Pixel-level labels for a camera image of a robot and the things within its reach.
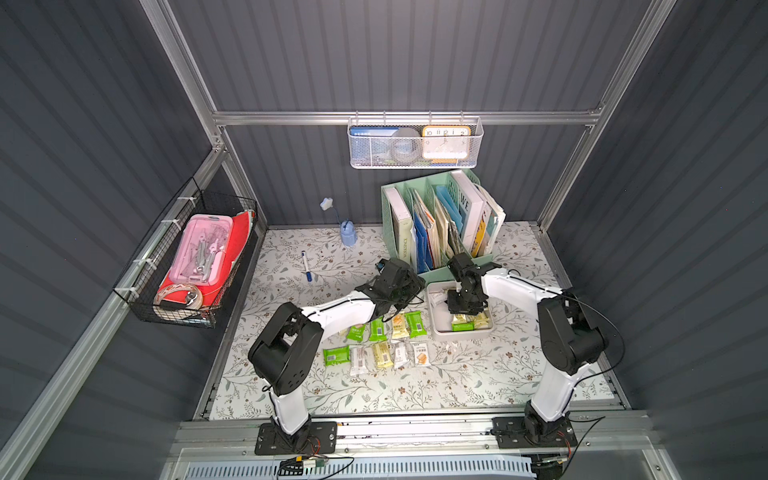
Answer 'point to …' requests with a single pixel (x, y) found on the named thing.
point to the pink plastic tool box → (201, 256)
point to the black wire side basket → (140, 285)
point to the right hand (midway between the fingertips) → (462, 307)
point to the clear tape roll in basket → (179, 287)
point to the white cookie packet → (421, 354)
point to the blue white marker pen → (309, 276)
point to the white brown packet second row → (358, 361)
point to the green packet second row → (337, 355)
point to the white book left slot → (402, 225)
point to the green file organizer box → (429, 221)
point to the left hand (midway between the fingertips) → (423, 283)
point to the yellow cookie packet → (399, 329)
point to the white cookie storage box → (446, 325)
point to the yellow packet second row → (382, 354)
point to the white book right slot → (471, 204)
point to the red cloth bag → (241, 227)
